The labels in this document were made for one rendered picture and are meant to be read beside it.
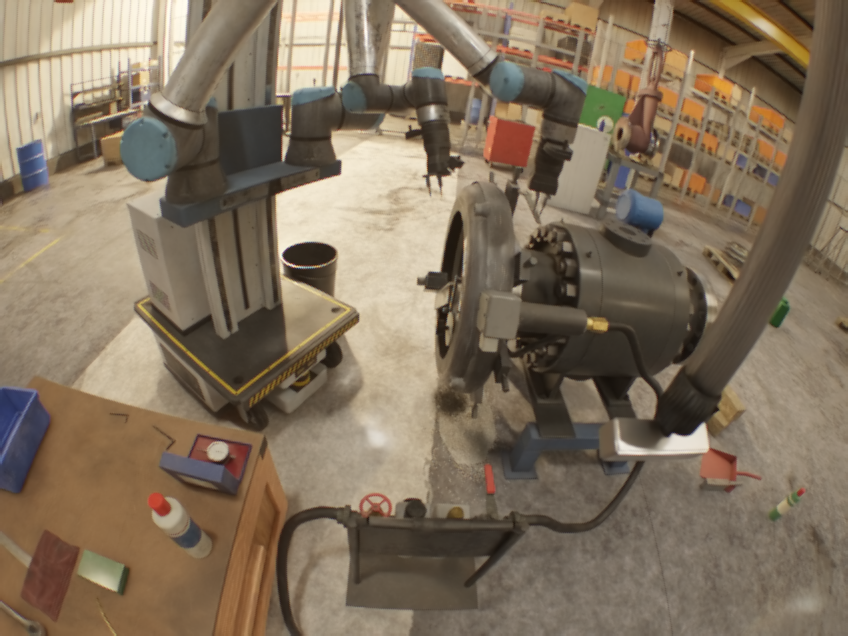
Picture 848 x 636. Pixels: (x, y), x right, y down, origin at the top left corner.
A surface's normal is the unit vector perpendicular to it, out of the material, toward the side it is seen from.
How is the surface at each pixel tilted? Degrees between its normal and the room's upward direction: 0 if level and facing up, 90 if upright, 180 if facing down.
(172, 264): 90
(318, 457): 0
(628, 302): 55
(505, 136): 90
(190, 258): 90
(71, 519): 0
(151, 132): 94
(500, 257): 46
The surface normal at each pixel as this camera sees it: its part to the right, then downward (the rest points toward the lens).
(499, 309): 0.06, 0.24
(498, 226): 0.10, -0.36
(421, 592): 0.13, -0.80
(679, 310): 0.08, 0.03
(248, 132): 0.86, 0.38
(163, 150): 0.08, 0.66
